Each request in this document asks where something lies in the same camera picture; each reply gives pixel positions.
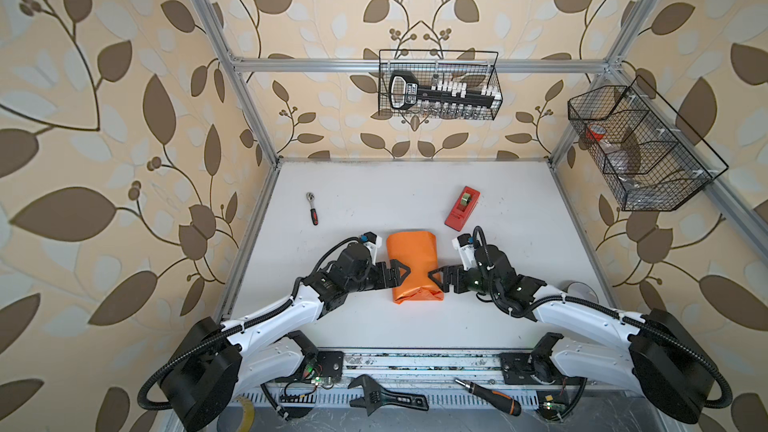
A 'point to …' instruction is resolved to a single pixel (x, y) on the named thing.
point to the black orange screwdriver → (492, 398)
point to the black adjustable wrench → (374, 395)
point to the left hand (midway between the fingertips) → (402, 271)
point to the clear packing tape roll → (248, 414)
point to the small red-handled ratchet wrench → (310, 196)
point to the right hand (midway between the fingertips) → (440, 275)
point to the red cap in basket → (594, 136)
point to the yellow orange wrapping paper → (418, 251)
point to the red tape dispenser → (463, 208)
